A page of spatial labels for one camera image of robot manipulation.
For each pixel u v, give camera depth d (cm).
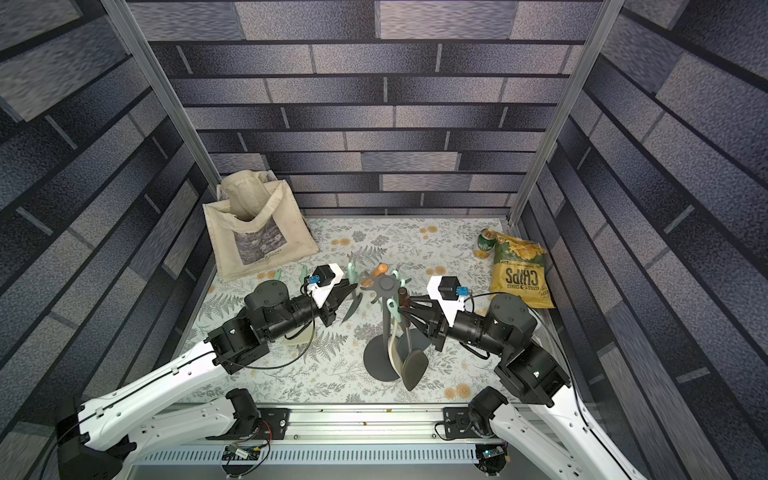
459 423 73
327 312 57
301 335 62
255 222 83
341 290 62
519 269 95
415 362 70
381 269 56
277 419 74
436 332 49
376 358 89
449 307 48
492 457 72
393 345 69
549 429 45
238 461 72
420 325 55
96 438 39
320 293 53
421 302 55
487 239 100
